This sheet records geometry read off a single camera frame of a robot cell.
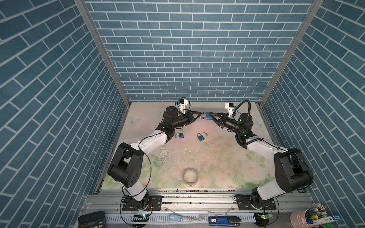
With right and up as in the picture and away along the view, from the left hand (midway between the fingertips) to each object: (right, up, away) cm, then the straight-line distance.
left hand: (202, 115), depth 77 cm
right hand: (+3, 0, 0) cm, 3 cm away
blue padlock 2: (0, -16, +22) cm, 27 cm away
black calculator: (-53, -51, -10) cm, 74 cm away
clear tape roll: (-7, -37, +6) cm, 38 cm away
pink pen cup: (+43, -48, -13) cm, 66 cm away
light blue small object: (-14, -50, -9) cm, 53 cm away
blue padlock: (+3, -1, +1) cm, 3 cm away
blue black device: (+9, -50, -12) cm, 52 cm away
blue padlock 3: (-14, -14, +23) cm, 30 cm away
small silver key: (+5, -14, +25) cm, 29 cm away
